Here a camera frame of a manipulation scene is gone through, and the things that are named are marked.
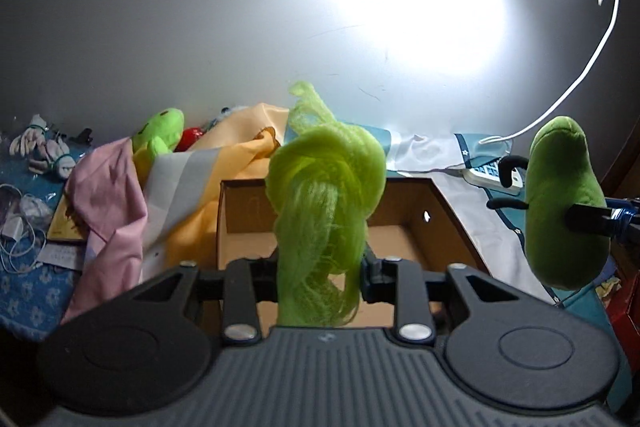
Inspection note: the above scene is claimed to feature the striped teal bed sheet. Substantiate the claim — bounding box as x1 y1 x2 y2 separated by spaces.
131 102 632 408

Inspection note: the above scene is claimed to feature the brown cardboard box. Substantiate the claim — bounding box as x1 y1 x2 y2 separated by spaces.
214 175 494 338

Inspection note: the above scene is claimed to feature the white power cable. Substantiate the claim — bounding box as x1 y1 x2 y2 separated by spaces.
479 0 623 145

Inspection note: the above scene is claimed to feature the green mesh bath pouf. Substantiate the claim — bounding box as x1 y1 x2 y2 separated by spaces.
266 81 386 327

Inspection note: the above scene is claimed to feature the red round toy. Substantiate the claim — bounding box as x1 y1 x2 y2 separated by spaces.
175 127 204 153

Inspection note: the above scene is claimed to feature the pink cloth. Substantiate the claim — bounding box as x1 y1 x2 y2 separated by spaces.
62 138 148 323

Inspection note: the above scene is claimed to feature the white earphone cable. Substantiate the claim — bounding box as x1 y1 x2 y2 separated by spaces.
0 183 51 275

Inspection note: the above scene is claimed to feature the green plush by wall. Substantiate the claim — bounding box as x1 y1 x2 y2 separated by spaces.
132 108 184 156

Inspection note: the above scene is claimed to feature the blue floral cloth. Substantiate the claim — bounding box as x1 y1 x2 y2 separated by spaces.
1 144 89 340

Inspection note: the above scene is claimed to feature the green plush toy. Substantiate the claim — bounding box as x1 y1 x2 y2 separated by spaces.
525 116 611 291

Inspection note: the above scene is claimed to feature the white power strip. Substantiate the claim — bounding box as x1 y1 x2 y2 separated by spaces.
462 160 524 193

